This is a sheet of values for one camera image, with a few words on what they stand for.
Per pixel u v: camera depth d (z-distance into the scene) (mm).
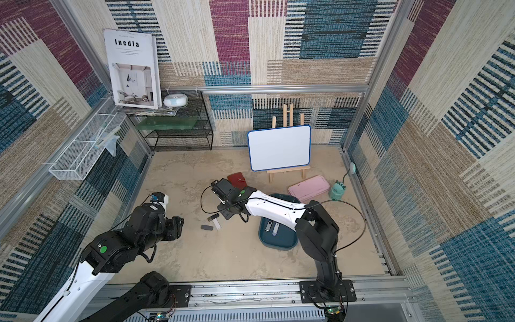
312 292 737
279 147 954
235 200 628
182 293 739
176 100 874
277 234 873
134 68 778
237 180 1045
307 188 1006
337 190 940
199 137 1193
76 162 714
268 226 893
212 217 939
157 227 523
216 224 910
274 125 915
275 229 892
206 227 916
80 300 412
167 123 989
